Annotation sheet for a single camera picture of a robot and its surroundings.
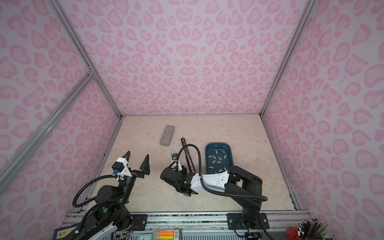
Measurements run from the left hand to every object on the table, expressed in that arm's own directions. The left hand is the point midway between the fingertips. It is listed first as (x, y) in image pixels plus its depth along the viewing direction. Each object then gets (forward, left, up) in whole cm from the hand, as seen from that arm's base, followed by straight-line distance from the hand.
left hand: (137, 152), depth 66 cm
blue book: (-27, +36, -26) cm, 52 cm away
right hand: (+2, -13, -21) cm, 24 cm away
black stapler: (+12, -20, -27) cm, 36 cm away
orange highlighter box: (-28, -14, -27) cm, 41 cm away
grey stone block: (+30, -6, -27) cm, 41 cm away
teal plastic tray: (+11, -40, -28) cm, 50 cm away
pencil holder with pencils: (-28, -73, -17) cm, 80 cm away
